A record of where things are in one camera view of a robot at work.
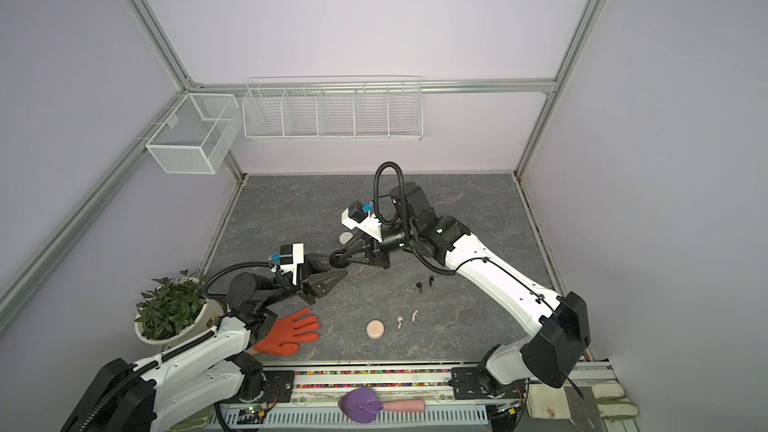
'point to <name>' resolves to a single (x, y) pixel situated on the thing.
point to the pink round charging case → (375, 329)
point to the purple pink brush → (361, 405)
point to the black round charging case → (340, 258)
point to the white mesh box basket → (198, 135)
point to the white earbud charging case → (345, 237)
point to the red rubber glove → (290, 330)
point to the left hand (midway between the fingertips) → (346, 270)
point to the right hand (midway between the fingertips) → (343, 256)
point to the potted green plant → (176, 309)
